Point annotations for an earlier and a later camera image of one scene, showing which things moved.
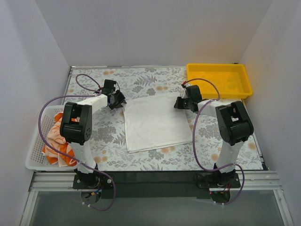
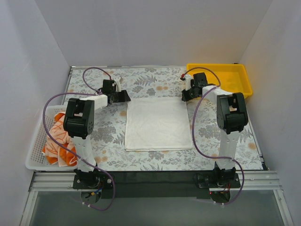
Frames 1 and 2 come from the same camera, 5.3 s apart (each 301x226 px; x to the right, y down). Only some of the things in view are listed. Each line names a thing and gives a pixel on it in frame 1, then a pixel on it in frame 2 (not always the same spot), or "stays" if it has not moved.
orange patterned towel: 56,139 stays
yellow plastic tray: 232,80 stays
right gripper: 181,103 -> 188,93
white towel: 153,122 stays
